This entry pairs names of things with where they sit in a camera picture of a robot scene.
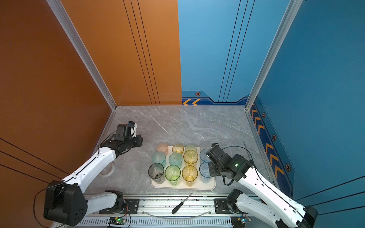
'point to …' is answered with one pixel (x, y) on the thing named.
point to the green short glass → (190, 147)
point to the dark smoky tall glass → (156, 172)
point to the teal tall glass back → (175, 158)
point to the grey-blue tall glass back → (205, 172)
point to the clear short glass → (205, 145)
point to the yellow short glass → (177, 148)
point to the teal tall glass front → (159, 157)
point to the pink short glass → (162, 147)
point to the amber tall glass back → (189, 173)
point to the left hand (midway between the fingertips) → (142, 137)
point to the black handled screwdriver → (177, 207)
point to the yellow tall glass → (190, 156)
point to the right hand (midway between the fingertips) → (211, 168)
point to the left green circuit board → (117, 221)
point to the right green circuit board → (238, 222)
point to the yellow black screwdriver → (246, 148)
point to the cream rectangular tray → (198, 184)
